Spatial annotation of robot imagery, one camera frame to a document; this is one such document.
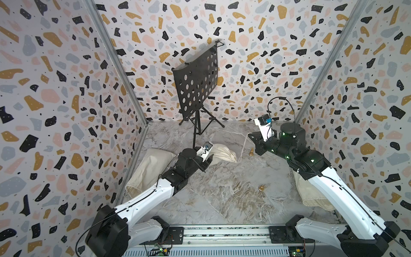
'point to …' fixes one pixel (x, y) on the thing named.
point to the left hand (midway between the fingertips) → (209, 150)
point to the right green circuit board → (296, 251)
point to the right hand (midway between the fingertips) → (250, 134)
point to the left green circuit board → (160, 251)
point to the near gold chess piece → (261, 188)
